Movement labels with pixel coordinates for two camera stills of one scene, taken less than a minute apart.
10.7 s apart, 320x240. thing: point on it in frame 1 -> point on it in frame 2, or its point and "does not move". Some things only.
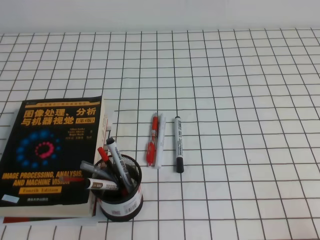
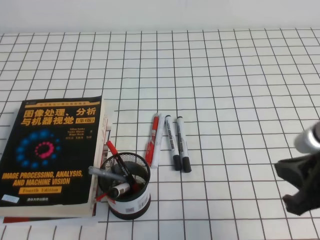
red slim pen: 70,179 -> 102,195
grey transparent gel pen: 87,165 -> 94,170
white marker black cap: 119,163 -> 176,158
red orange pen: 150,155 does not move
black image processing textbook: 40,174 does not move
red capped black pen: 105,158 -> 113,149
